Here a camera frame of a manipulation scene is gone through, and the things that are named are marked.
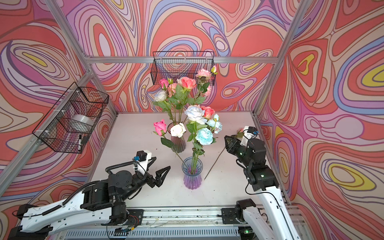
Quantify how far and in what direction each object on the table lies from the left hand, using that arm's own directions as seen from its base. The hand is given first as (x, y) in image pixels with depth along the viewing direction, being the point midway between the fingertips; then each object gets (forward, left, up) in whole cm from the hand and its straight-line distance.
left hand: (164, 163), depth 63 cm
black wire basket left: (+19, +50, +3) cm, 54 cm away
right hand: (+12, -29, -1) cm, 31 cm away
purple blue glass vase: (+1, -12, -26) cm, 29 cm away
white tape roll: (+22, +43, +5) cm, 48 cm away
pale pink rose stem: (+34, -45, -25) cm, 62 cm away
